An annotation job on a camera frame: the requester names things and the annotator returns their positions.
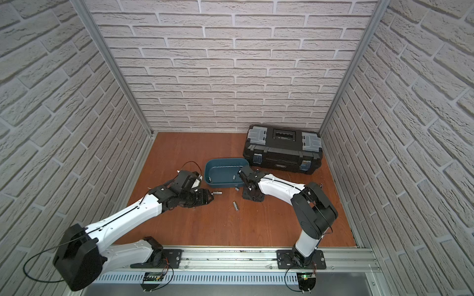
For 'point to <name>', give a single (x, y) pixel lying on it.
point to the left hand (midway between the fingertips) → (212, 196)
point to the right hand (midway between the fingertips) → (251, 195)
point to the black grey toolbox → (283, 148)
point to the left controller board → (151, 280)
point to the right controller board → (306, 281)
